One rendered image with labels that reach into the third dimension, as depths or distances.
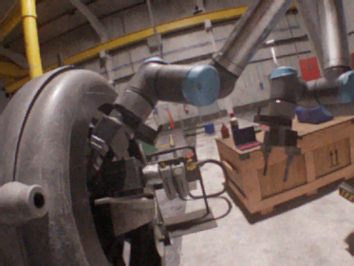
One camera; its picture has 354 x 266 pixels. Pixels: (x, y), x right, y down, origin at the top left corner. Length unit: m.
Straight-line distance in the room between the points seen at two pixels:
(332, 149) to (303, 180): 0.32
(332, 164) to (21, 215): 1.68
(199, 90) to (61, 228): 0.33
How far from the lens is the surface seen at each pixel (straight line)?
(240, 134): 1.43
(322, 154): 1.59
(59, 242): 0.28
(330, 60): 0.72
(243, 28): 0.52
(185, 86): 0.41
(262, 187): 1.39
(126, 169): 0.40
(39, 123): 0.32
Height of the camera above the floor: 0.80
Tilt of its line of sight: 5 degrees down
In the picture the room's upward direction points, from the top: 14 degrees counter-clockwise
